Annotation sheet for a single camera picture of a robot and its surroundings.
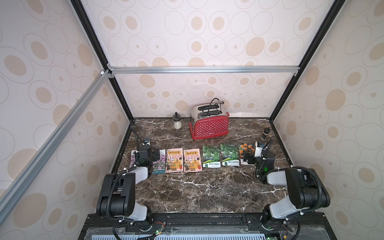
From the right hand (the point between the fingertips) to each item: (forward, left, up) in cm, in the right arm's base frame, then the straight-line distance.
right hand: (258, 151), depth 94 cm
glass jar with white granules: (+21, +54, +4) cm, 58 cm away
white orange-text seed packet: (-6, +42, -5) cm, 42 cm away
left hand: (-3, +67, +4) cm, 67 cm away
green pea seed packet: (-3, +29, -4) cm, 29 cm away
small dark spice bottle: (+13, -7, +3) cm, 15 cm away
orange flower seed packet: (+6, +6, -6) cm, 10 cm away
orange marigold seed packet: (-6, +53, -5) cm, 54 cm away
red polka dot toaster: (+13, +32, +13) cm, 37 cm away
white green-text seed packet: (-1, +17, -4) cm, 17 cm away
